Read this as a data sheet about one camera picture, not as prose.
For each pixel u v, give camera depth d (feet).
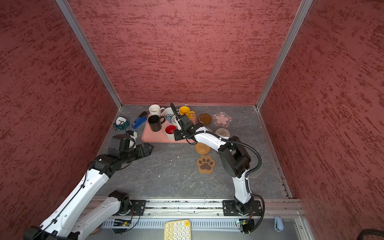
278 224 2.23
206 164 2.94
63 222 1.29
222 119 3.73
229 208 2.43
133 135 2.33
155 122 3.28
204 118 3.73
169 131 3.33
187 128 2.37
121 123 3.50
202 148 3.18
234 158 1.67
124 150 1.96
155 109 3.60
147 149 2.28
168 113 3.49
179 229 2.19
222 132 3.48
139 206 2.44
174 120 3.28
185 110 3.58
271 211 2.46
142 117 3.57
